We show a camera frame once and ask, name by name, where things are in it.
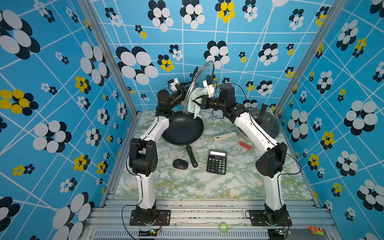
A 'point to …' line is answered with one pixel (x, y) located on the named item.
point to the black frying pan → (184, 130)
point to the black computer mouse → (180, 164)
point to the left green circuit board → (153, 232)
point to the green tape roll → (223, 227)
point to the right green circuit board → (276, 234)
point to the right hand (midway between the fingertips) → (194, 98)
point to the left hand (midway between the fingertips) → (198, 82)
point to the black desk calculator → (217, 161)
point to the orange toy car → (315, 230)
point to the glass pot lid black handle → (265, 120)
